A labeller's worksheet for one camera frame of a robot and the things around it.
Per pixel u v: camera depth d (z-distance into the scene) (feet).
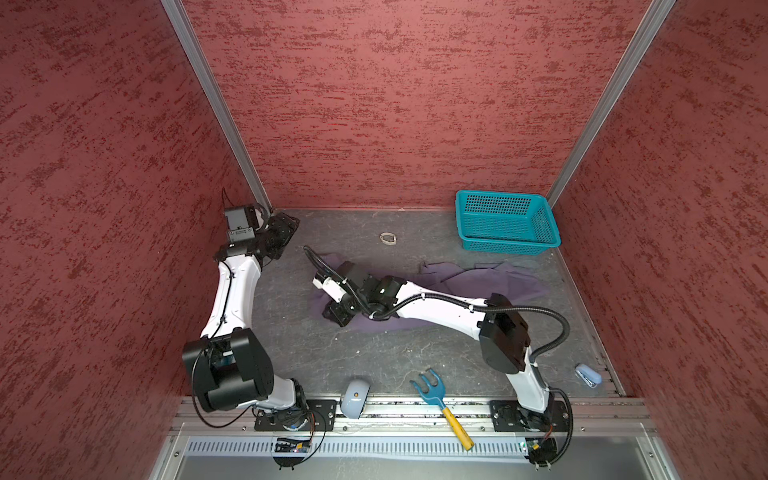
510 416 2.43
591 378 2.57
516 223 3.86
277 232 2.40
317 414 2.25
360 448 2.54
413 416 2.48
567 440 2.28
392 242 3.60
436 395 2.48
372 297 2.08
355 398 2.28
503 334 1.63
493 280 3.21
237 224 2.02
